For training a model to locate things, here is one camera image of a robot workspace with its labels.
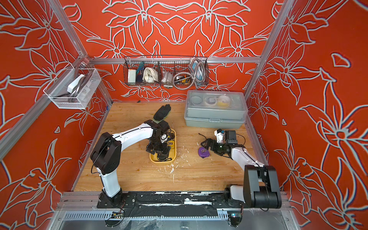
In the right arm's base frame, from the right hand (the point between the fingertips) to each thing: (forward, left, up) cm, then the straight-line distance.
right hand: (204, 145), depth 87 cm
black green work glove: (+30, +31, -5) cm, 44 cm away
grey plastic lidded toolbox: (+21, -8, +10) cm, 25 cm away
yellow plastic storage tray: (-7, +32, -5) cm, 33 cm away
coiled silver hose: (+31, +13, +25) cm, 42 cm away
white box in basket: (+34, +47, +27) cm, 64 cm away
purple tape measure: (-3, +1, -4) cm, 5 cm away
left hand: (-5, +26, -3) cm, 27 cm away
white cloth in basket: (+35, +35, +27) cm, 56 cm away
